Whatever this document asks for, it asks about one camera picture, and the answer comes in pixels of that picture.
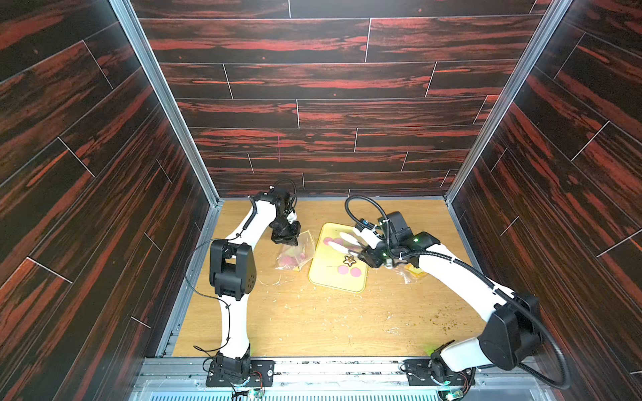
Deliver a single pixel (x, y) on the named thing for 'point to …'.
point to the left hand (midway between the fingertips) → (299, 242)
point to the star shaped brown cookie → (349, 260)
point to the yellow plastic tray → (336, 268)
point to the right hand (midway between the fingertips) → (370, 248)
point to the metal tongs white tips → (349, 239)
